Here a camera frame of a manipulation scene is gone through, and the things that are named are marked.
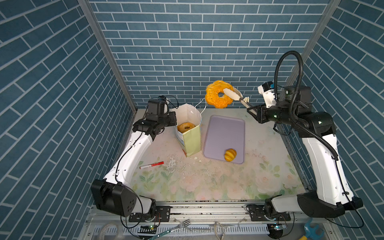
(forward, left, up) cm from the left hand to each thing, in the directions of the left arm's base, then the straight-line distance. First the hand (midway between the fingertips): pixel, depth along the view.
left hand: (175, 115), depth 78 cm
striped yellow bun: (-10, -32, -24) cm, 41 cm away
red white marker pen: (-15, +16, -28) cm, 35 cm away
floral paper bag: (-8, -7, -3) cm, 11 cm away
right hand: (-9, -33, +15) cm, 37 cm away
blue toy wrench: (-49, -64, -26) cm, 85 cm away
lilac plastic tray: (+9, -32, -29) cm, 44 cm away
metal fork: (-45, -4, -27) cm, 53 cm away
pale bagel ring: (+7, -3, -18) cm, 19 cm away
